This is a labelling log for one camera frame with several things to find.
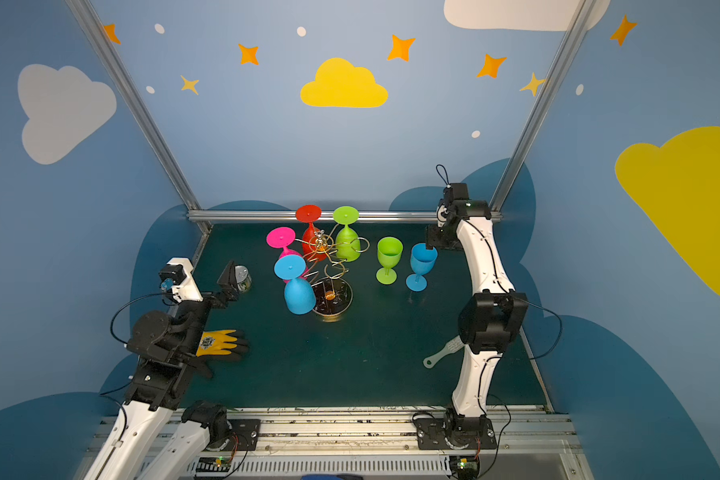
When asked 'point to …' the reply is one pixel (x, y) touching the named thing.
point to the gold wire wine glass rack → (333, 292)
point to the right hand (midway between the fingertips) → (440, 240)
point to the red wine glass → (313, 242)
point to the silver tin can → (243, 279)
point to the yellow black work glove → (231, 343)
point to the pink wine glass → (283, 237)
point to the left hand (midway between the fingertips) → (207, 261)
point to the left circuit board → (213, 464)
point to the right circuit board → (465, 466)
